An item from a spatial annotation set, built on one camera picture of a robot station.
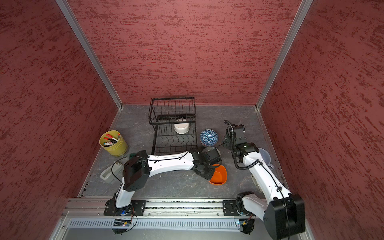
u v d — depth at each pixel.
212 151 0.66
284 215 0.38
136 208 0.75
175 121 1.01
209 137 0.97
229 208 0.74
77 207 0.76
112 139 0.89
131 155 0.94
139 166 0.54
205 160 0.63
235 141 0.62
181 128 0.98
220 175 0.85
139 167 0.54
